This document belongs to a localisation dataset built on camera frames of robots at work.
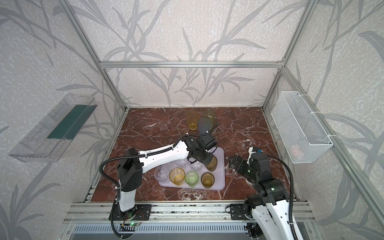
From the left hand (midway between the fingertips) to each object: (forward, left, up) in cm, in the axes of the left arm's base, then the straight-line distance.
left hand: (210, 156), depth 82 cm
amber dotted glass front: (-10, +1, -9) cm, 14 cm away
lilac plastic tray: (-12, -6, -9) cm, 16 cm away
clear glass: (-1, +8, -10) cm, 13 cm away
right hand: (-4, -12, +7) cm, 14 cm away
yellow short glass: (-8, +19, -10) cm, 23 cm away
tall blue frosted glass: (+26, +3, -6) cm, 27 cm away
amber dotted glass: (-7, -1, +6) cm, 9 cm away
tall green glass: (+43, -2, -14) cm, 46 cm away
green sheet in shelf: (+1, +61, +25) cm, 66 cm away
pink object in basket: (-2, -41, +11) cm, 43 cm away
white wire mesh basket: (-1, -37, +24) cm, 45 cm away
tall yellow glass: (+32, +11, -5) cm, 35 cm away
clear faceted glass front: (-7, +27, -8) cm, 29 cm away
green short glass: (-10, +10, -9) cm, 16 cm away
